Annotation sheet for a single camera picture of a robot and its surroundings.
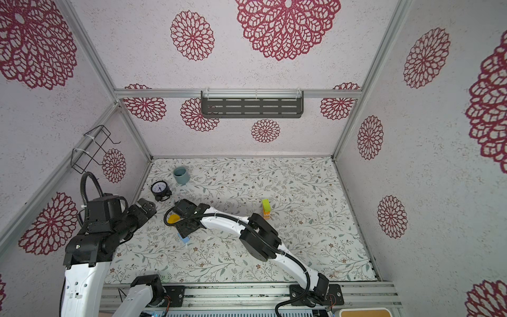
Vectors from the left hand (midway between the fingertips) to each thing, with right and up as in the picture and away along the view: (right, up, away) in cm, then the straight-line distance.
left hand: (146, 215), depth 69 cm
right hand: (+6, -8, +20) cm, 22 cm away
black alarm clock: (-11, +6, +33) cm, 36 cm away
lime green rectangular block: (+44, 0, +23) cm, 49 cm away
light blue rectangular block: (+8, -15, +18) cm, 24 cm away
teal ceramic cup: (-1, +14, +35) cm, 38 cm away
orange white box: (+76, -32, -3) cm, 82 cm away
